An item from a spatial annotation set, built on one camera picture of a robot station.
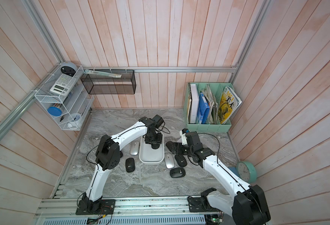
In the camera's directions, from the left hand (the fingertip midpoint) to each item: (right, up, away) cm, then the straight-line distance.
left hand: (156, 144), depth 92 cm
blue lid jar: (-56, +21, -16) cm, 62 cm away
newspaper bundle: (+41, +19, +9) cm, 46 cm away
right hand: (+12, 0, -8) cm, 14 cm away
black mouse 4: (+13, -16, -8) cm, 22 cm away
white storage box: (-5, -8, -1) cm, 9 cm away
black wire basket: (-45, +44, +14) cm, 64 cm away
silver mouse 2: (+8, -10, -3) cm, 14 cm away
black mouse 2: (-17, -12, -6) cm, 22 cm away
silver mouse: (-16, -3, +3) cm, 16 cm away
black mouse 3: (+16, -10, -4) cm, 19 cm away
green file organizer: (+45, +40, +11) cm, 61 cm away
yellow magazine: (+52, +29, +5) cm, 60 cm away
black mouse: (-1, -1, -2) cm, 2 cm away
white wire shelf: (-49, +27, -9) cm, 57 cm away
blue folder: (+32, +24, +3) cm, 40 cm away
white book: (+25, +27, +1) cm, 37 cm away
